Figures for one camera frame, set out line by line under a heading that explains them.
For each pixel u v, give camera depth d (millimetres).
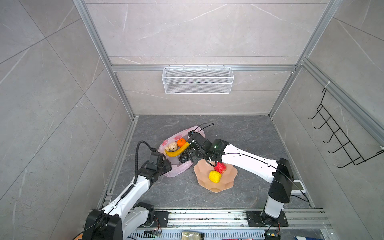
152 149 762
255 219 728
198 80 1004
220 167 856
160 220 734
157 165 652
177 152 955
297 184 819
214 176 818
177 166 859
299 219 747
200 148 580
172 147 929
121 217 424
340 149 648
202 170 878
